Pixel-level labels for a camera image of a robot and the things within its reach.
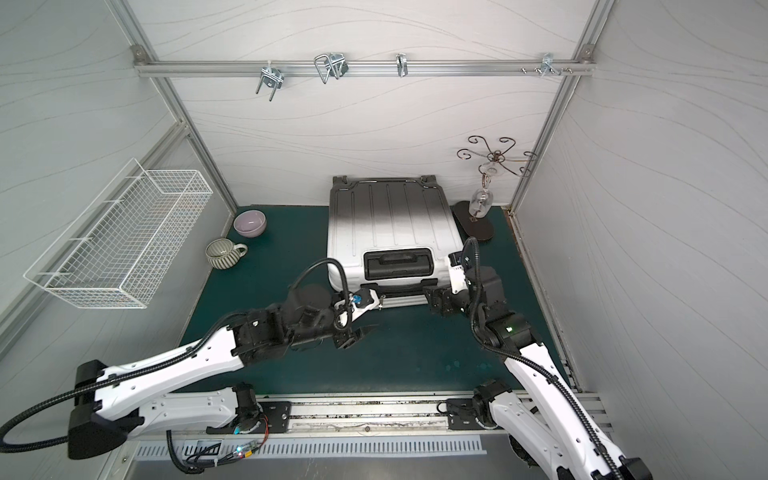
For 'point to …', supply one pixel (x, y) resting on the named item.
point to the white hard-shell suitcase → (393, 237)
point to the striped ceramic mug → (223, 254)
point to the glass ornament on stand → (482, 198)
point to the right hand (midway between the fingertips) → (440, 285)
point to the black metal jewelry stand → (478, 227)
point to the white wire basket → (113, 254)
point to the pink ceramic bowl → (250, 223)
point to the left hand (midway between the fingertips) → (371, 313)
